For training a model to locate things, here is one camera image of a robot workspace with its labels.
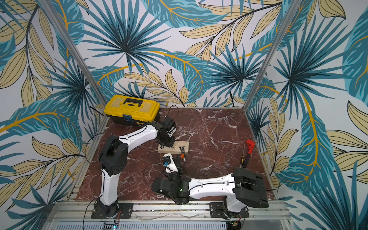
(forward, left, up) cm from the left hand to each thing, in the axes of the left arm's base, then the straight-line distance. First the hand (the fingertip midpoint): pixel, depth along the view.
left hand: (170, 150), depth 94 cm
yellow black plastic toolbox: (+21, +26, +15) cm, 37 cm away
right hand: (-12, -5, +14) cm, 19 cm away
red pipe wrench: (+5, -54, -1) cm, 55 cm away
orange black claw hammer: (-5, -8, +4) cm, 10 cm away
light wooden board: (0, -3, +2) cm, 4 cm away
